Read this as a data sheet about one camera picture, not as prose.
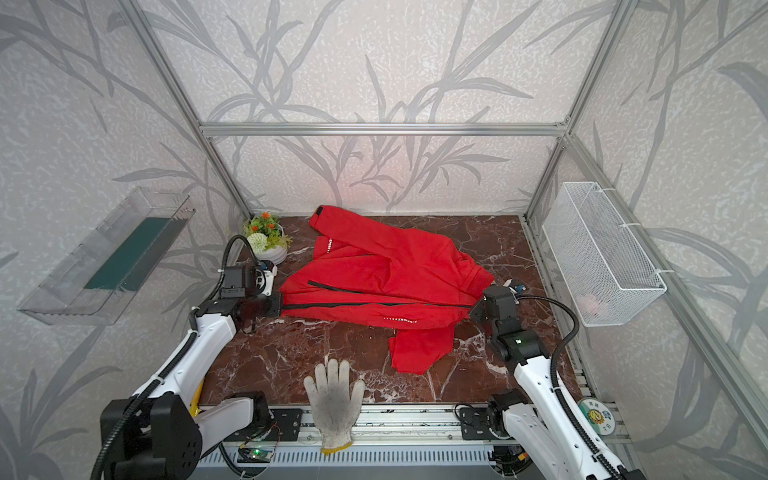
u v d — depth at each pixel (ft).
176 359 1.51
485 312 2.18
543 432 1.81
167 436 1.30
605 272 2.00
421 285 3.16
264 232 3.16
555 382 1.57
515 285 2.32
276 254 3.30
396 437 2.42
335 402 2.53
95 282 2.07
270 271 2.54
